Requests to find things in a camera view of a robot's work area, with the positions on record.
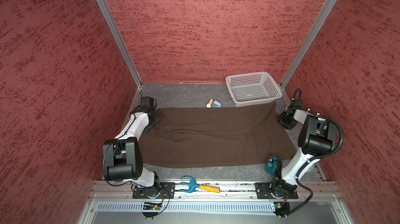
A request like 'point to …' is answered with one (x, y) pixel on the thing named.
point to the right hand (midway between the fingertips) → (279, 123)
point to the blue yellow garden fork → (193, 186)
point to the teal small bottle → (271, 163)
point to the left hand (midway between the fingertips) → (155, 124)
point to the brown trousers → (195, 136)
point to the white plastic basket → (253, 88)
